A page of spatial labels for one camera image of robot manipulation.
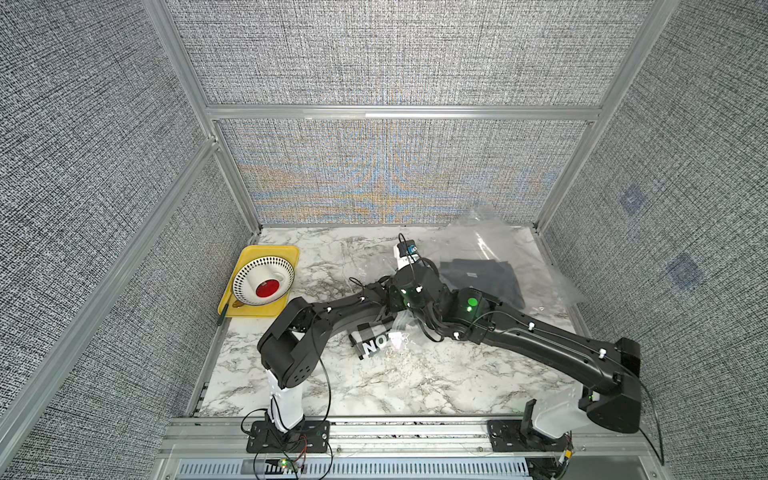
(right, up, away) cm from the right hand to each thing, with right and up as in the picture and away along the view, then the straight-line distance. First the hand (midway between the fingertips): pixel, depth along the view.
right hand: (390, 275), depth 70 cm
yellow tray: (-47, -13, +25) cm, 55 cm away
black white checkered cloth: (-5, -18, +14) cm, 24 cm away
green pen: (-52, -14, +24) cm, 58 cm away
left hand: (+11, -5, +21) cm, 24 cm away
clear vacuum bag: (+34, +6, +37) cm, 51 cm away
